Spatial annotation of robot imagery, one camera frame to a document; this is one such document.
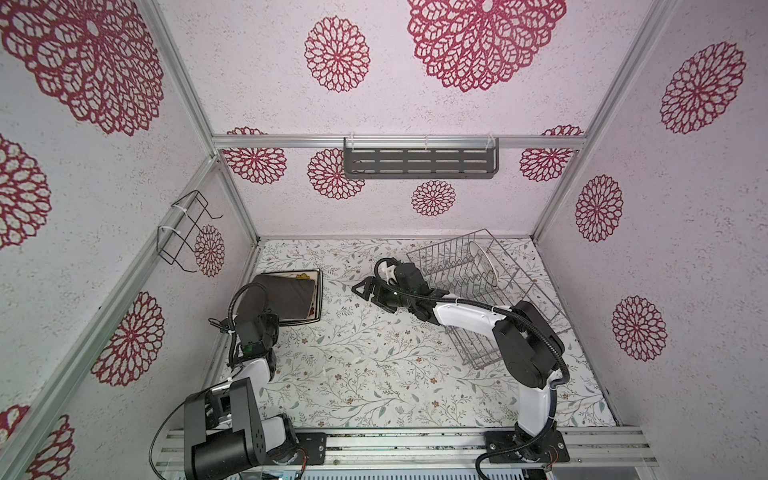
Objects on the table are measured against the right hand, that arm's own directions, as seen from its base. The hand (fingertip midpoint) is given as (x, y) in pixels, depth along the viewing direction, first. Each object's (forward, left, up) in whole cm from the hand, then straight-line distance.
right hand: (359, 289), depth 86 cm
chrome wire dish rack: (+21, -40, -14) cm, 47 cm away
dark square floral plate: (+1, +15, -12) cm, 19 cm away
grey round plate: (+19, -41, -10) cm, 46 cm away
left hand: (-4, +26, -6) cm, 27 cm away
